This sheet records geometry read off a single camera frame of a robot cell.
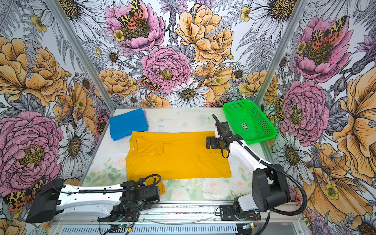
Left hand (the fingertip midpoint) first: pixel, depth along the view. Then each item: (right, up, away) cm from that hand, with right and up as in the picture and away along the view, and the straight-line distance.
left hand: (145, 209), depth 76 cm
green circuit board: (-8, -5, -5) cm, 11 cm away
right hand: (+37, +30, +13) cm, 49 cm away
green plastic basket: (+67, +45, +39) cm, 90 cm away
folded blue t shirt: (-25, +43, +37) cm, 62 cm away
